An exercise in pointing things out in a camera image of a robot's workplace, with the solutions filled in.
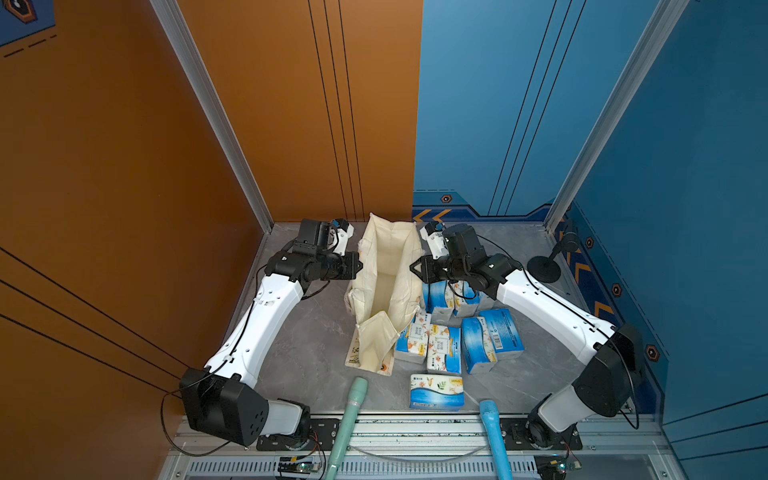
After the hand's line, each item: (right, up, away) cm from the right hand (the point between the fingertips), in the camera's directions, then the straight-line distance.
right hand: (415, 265), depth 79 cm
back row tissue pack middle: (+9, -6, -9) cm, 14 cm away
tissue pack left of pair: (-1, -22, +2) cm, 22 cm away
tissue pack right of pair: (+8, -23, +2) cm, 25 cm away
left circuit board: (-28, -47, -8) cm, 56 cm away
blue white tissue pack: (+5, -31, -6) cm, 32 cm away
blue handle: (+18, -37, -5) cm, 42 cm away
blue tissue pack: (+17, -21, +1) cm, 27 cm away
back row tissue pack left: (+7, -10, +11) cm, 16 cm away
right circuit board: (+32, -47, -9) cm, 57 cm away
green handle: (-15, -33, -1) cm, 36 cm away
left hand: (-14, +1, -1) cm, 14 cm away
